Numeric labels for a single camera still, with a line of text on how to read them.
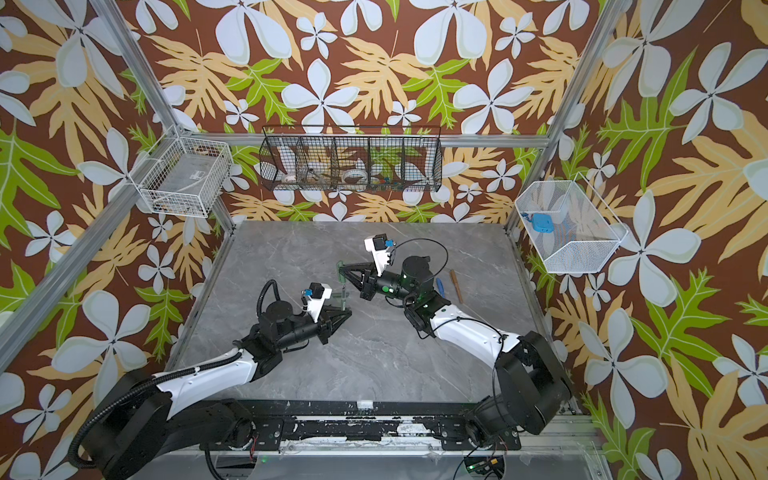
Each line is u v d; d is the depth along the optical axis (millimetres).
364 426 763
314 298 686
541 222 858
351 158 968
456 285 1021
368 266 686
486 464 724
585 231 784
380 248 650
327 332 713
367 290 650
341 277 715
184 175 864
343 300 748
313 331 720
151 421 414
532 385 428
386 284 663
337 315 750
